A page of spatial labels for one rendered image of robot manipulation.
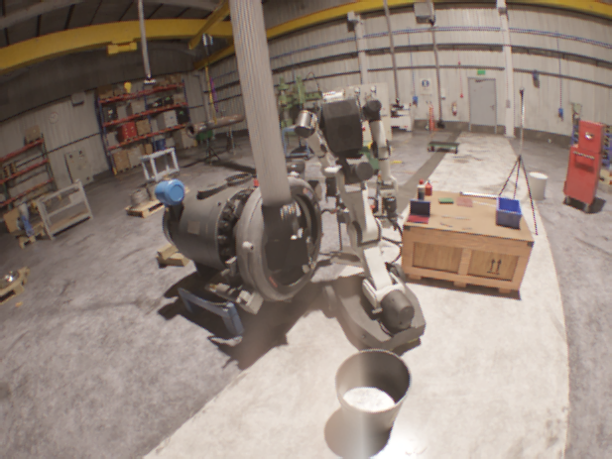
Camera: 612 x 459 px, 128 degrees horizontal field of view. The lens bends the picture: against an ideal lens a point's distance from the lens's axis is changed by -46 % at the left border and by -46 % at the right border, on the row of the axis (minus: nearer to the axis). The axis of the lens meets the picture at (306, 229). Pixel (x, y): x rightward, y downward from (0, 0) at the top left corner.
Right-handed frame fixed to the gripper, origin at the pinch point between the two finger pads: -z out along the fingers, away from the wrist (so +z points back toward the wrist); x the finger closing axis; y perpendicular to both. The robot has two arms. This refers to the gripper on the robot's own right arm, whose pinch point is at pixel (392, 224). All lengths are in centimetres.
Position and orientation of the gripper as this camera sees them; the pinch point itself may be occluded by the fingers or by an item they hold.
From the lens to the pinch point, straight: 186.1
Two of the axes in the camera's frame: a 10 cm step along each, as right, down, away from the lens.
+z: -2.2, -9.2, -3.2
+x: 0.3, -3.3, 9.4
